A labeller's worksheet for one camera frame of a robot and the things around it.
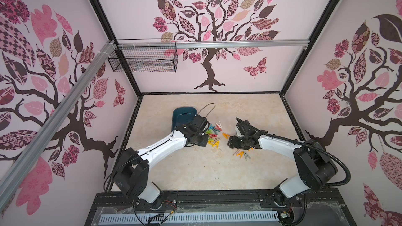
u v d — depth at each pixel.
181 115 1.04
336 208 0.71
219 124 1.00
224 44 0.94
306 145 0.48
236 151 0.89
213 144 0.92
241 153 0.90
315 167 0.44
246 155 0.88
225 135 0.97
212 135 0.97
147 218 0.70
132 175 0.42
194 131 0.62
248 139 0.68
